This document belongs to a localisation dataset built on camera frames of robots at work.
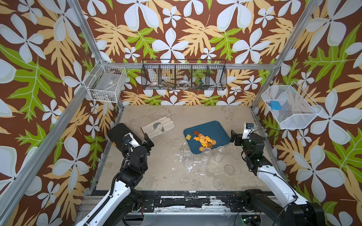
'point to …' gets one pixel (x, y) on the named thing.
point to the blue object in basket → (275, 105)
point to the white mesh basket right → (291, 107)
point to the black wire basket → (184, 74)
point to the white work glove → (158, 126)
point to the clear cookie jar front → (206, 155)
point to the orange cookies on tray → (205, 141)
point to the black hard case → (116, 133)
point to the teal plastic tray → (214, 130)
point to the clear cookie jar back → (188, 158)
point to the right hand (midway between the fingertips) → (239, 129)
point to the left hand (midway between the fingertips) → (140, 136)
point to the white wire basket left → (106, 82)
